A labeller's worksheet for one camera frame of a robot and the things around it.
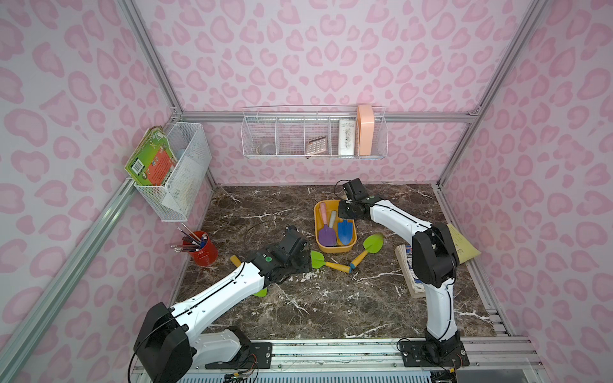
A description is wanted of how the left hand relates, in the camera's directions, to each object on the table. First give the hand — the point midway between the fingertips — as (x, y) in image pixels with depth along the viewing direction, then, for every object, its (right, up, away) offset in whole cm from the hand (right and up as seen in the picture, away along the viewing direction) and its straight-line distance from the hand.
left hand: (307, 258), depth 80 cm
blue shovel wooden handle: (+14, +7, +15) cm, 22 cm away
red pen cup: (-38, +1, +6) cm, 38 cm away
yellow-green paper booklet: (+62, 0, +16) cm, 64 cm away
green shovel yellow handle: (+26, +2, +18) cm, 32 cm away
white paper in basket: (-44, +25, +4) cm, 51 cm away
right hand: (+13, +16, +18) cm, 27 cm away
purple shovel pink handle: (+7, +5, +18) cm, 20 cm away
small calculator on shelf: (+3, +41, +14) cm, 44 cm away
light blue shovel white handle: (+10, +12, +23) cm, 28 cm away
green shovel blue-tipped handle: (+4, -5, +14) cm, 15 cm away
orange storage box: (+4, +11, +25) cm, 28 cm away
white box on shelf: (+15, +45, +12) cm, 49 cm away
